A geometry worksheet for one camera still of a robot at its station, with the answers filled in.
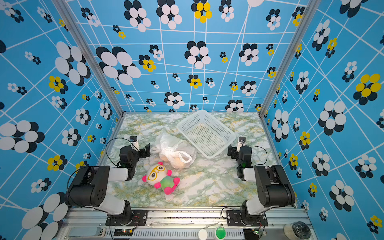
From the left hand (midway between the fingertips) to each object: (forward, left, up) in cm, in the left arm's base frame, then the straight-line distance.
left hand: (142, 143), depth 93 cm
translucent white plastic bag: (-11, -24, +6) cm, 27 cm away
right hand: (0, -62, -1) cm, 62 cm away
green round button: (-46, -44, +2) cm, 64 cm away
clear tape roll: (-45, -76, +3) cm, 89 cm away
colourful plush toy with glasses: (-21, -13, -1) cm, 25 cm away
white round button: (-47, -37, +1) cm, 59 cm away
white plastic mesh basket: (+14, -41, -7) cm, 44 cm away
